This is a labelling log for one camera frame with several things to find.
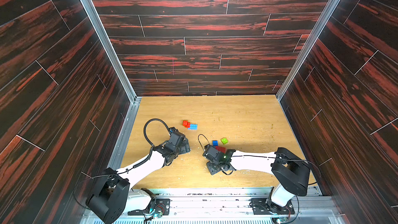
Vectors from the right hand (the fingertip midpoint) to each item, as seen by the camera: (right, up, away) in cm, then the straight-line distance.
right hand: (213, 164), depth 89 cm
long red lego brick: (+5, +8, +5) cm, 10 cm away
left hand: (-17, +11, 0) cm, 20 cm away
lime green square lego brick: (+8, +12, +7) cm, 16 cm away
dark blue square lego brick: (+2, +11, +7) cm, 13 cm away
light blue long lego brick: (-12, +20, +13) cm, 27 cm away
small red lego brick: (-16, +23, +10) cm, 30 cm away
